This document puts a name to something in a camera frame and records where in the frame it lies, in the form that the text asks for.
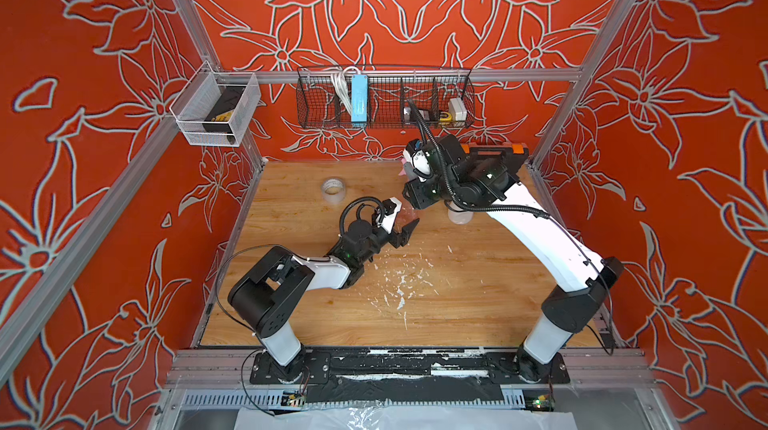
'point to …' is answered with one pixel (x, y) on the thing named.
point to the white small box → (457, 110)
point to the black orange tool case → (514, 154)
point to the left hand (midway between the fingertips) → (408, 210)
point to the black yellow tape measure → (445, 116)
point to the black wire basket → (376, 97)
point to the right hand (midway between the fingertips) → (404, 188)
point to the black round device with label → (425, 114)
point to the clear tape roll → (334, 190)
